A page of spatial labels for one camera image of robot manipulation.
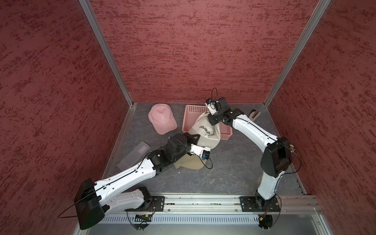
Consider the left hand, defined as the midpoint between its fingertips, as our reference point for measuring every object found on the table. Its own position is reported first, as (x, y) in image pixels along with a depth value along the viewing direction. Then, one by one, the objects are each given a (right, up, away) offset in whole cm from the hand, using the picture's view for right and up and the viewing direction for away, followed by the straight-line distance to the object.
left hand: (195, 134), depth 72 cm
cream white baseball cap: (+7, 0, +2) cm, 8 cm away
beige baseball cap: (-3, -18, +12) cm, 22 cm away
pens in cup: (+53, -8, +5) cm, 53 cm away
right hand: (+11, +8, +17) cm, 22 cm away
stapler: (+46, +10, +37) cm, 60 cm away
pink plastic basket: (-3, +12, +40) cm, 42 cm away
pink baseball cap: (-23, +8, +30) cm, 39 cm away
